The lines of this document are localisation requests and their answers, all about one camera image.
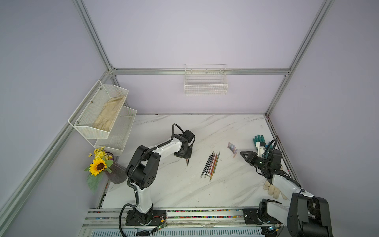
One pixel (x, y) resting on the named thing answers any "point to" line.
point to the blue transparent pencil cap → (231, 146)
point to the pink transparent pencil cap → (228, 144)
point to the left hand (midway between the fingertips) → (184, 156)
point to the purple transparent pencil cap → (232, 149)
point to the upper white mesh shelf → (94, 116)
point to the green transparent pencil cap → (230, 145)
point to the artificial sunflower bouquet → (101, 162)
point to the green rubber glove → (260, 138)
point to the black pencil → (208, 165)
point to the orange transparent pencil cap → (234, 148)
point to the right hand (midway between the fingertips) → (242, 155)
